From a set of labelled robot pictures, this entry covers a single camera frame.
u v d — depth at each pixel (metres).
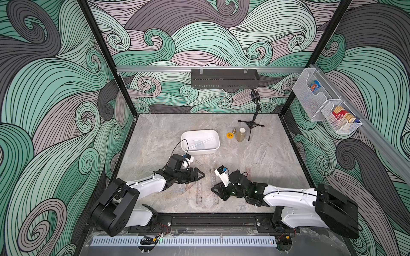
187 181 0.75
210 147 1.01
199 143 1.04
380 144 0.55
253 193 0.61
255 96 0.89
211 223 0.75
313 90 0.84
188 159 0.81
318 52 0.86
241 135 0.99
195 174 0.76
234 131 1.08
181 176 0.73
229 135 1.07
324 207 0.41
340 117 0.66
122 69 0.95
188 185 0.86
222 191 0.69
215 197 0.81
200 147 1.01
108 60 0.90
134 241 0.70
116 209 0.42
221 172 0.72
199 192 0.83
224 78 0.95
